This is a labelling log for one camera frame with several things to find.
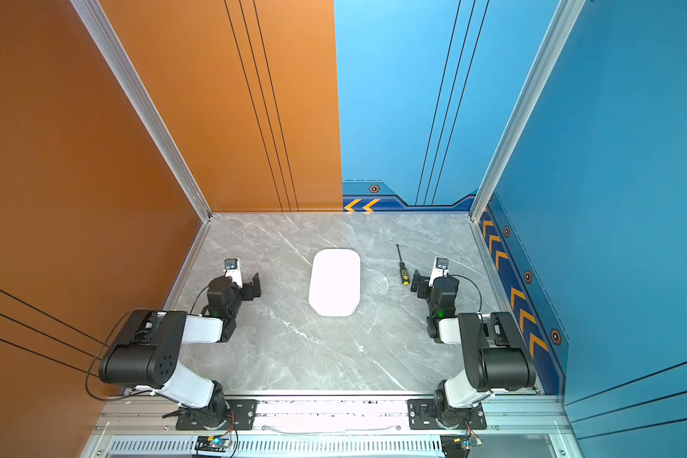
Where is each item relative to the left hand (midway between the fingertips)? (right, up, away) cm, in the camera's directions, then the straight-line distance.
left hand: (244, 270), depth 95 cm
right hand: (+63, -1, -1) cm, 63 cm away
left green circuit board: (+1, -41, -24) cm, 47 cm away
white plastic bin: (+31, -4, -3) cm, 31 cm away
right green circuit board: (+62, -41, -25) cm, 78 cm away
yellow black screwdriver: (+54, -1, +5) cm, 55 cm away
